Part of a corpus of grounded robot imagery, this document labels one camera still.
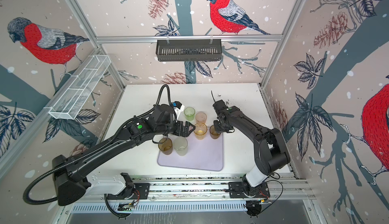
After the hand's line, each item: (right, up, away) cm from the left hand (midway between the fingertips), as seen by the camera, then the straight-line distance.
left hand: (189, 127), depth 70 cm
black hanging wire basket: (-2, +48, +35) cm, 59 cm away
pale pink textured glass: (+6, +1, +28) cm, 29 cm away
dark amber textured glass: (+14, -8, +21) cm, 27 cm away
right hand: (+17, -6, +19) cm, 26 cm away
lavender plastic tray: (+9, -19, +17) cm, 28 cm away
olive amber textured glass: (-14, -16, +18) cm, 28 cm away
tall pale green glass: (-6, -14, +18) cm, 24 cm away
